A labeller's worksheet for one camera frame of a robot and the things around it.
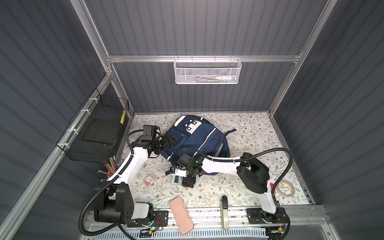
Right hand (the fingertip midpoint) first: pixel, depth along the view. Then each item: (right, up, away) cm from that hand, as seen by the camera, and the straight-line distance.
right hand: (187, 178), depth 88 cm
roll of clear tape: (+52, -6, -9) cm, 53 cm away
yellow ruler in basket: (-36, +36, -4) cm, 51 cm away
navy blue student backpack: (+5, +26, +3) cm, 27 cm away
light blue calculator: (-5, 0, -3) cm, 6 cm away
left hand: (-9, +21, -3) cm, 23 cm away
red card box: (+48, -2, -4) cm, 49 cm away
